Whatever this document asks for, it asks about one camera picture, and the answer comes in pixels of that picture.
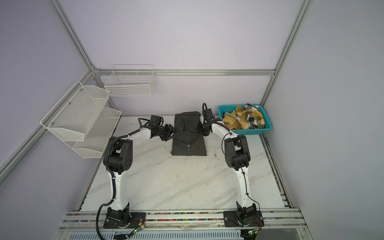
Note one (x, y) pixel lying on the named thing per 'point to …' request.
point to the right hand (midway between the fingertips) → (195, 129)
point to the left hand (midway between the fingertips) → (176, 132)
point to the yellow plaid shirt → (249, 117)
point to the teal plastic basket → (223, 109)
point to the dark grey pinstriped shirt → (187, 140)
